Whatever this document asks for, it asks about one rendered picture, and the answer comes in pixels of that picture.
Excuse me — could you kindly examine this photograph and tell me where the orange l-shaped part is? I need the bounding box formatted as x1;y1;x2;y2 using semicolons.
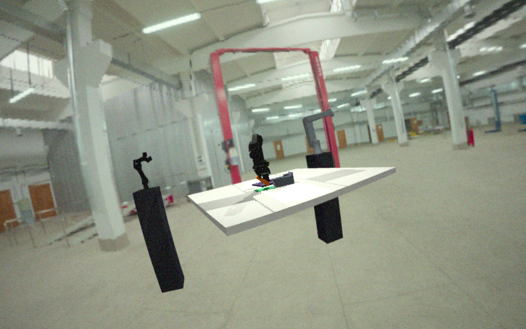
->
256;176;270;186

